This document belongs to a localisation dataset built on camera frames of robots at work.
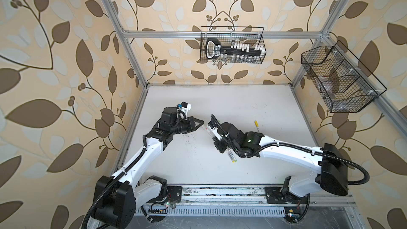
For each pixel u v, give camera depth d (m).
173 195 0.74
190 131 0.71
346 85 0.72
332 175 0.40
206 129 0.77
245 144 0.56
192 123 0.70
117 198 0.40
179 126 0.68
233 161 0.85
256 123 0.99
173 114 0.62
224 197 0.74
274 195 0.74
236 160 0.85
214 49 0.83
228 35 0.91
